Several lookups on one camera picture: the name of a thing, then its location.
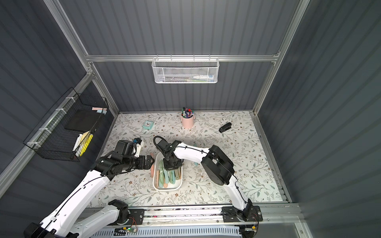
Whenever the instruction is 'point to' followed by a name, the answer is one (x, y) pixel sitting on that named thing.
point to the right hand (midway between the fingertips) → (170, 168)
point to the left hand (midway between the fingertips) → (145, 160)
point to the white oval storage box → (164, 180)
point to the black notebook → (83, 120)
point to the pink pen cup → (187, 123)
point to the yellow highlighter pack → (83, 141)
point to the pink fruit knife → (152, 166)
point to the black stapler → (225, 128)
